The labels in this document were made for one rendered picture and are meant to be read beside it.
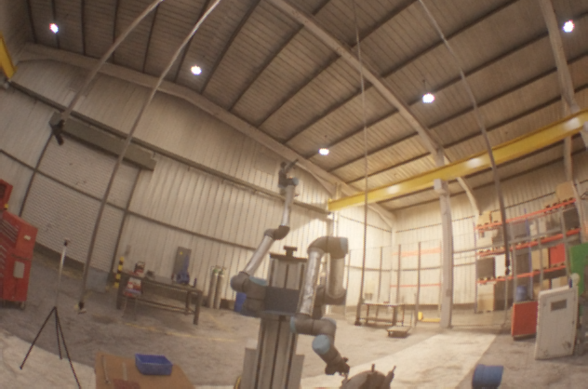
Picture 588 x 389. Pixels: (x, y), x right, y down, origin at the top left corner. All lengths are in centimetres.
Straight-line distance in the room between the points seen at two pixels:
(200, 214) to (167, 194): 150
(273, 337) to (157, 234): 749
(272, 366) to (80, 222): 821
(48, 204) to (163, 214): 452
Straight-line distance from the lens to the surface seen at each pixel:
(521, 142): 915
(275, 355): 233
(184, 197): 956
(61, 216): 969
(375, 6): 742
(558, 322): 504
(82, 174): 975
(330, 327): 128
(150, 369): 233
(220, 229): 976
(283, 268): 222
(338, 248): 154
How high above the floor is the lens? 157
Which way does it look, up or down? 26 degrees up
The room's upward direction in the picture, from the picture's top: 8 degrees clockwise
